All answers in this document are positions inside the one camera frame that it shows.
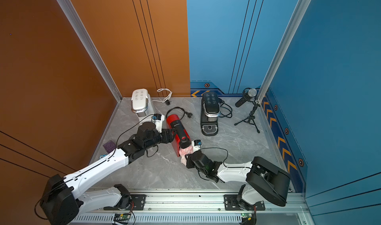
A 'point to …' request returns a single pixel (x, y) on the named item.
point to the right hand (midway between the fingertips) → (185, 157)
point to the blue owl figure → (102, 156)
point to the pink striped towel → (183, 152)
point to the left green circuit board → (121, 216)
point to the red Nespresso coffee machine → (181, 138)
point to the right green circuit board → (247, 215)
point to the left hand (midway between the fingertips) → (173, 129)
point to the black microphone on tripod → (248, 94)
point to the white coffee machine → (141, 105)
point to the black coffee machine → (210, 112)
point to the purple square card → (109, 146)
